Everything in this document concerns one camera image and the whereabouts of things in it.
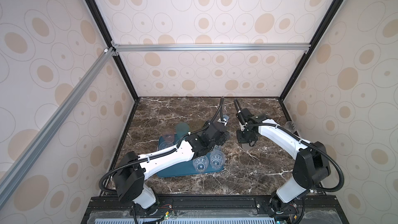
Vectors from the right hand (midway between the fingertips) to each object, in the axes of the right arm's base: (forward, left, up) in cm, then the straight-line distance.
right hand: (242, 139), depth 87 cm
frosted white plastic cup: (0, -5, -10) cm, 11 cm away
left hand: (0, +12, +13) cm, 18 cm away
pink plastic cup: (+6, +44, -7) cm, 45 cm away
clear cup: (-10, +24, -8) cm, 27 cm away
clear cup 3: (+13, -34, -6) cm, 37 cm away
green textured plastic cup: (+12, +35, -5) cm, 38 cm away
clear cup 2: (-8, +14, -7) cm, 18 cm away
